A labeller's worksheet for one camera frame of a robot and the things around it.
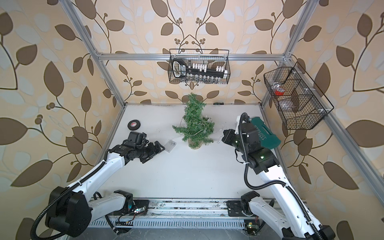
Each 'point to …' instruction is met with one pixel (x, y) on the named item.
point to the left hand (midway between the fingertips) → (158, 149)
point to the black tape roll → (133, 124)
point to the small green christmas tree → (196, 127)
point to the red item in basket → (278, 93)
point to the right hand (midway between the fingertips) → (223, 131)
